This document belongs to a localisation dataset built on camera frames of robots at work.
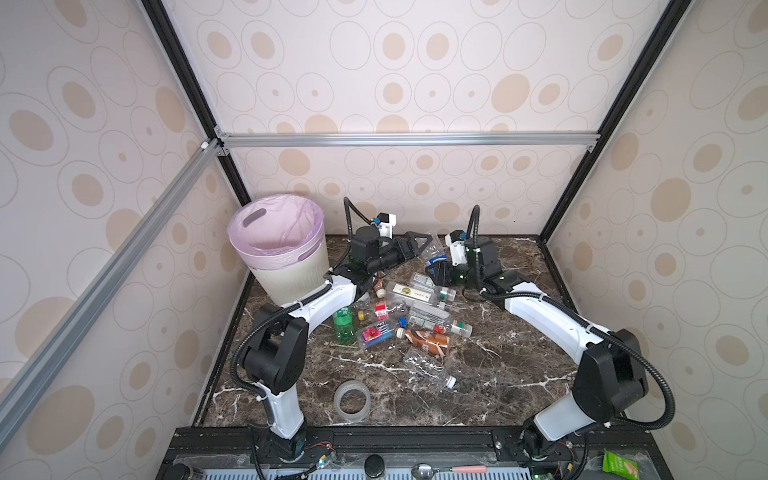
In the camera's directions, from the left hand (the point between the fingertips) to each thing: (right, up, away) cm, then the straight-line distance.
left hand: (433, 240), depth 77 cm
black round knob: (-15, -48, -15) cm, 53 cm away
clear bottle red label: (-15, -20, +16) cm, 30 cm away
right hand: (+2, -7, +8) cm, 11 cm away
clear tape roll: (-22, -39, +3) cm, 45 cm away
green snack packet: (+42, -53, -7) cm, 68 cm away
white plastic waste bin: (-42, -11, +8) cm, 44 cm away
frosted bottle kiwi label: (-3, -17, +20) cm, 26 cm away
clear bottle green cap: (+9, -26, +15) cm, 31 cm away
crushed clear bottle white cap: (-4, -35, +8) cm, 36 cm away
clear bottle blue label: (+1, -5, +3) cm, 6 cm away
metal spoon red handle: (-3, -57, -5) cm, 57 cm away
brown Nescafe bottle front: (+1, -29, +10) cm, 31 cm away
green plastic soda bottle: (-25, -25, +15) cm, 39 cm away
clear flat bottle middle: (+1, -21, +18) cm, 27 cm away
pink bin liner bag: (-48, +6, +20) cm, 53 cm away
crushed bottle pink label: (-16, -27, +11) cm, 33 cm away
